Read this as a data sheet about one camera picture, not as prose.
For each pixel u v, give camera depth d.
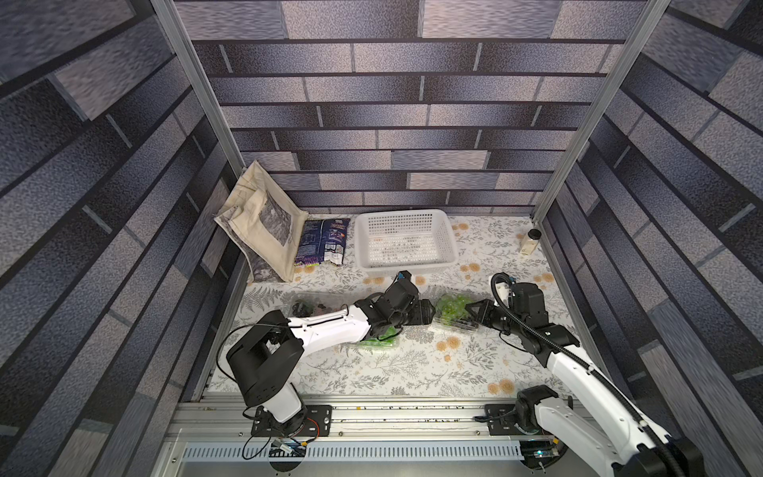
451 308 0.87
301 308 0.89
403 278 0.78
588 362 0.51
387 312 0.65
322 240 1.07
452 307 0.88
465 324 0.85
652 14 0.70
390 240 1.13
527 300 0.61
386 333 0.65
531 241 1.03
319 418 0.74
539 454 0.70
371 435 0.73
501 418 0.73
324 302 0.95
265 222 0.94
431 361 0.84
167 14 0.69
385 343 0.82
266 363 0.44
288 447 0.71
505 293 0.73
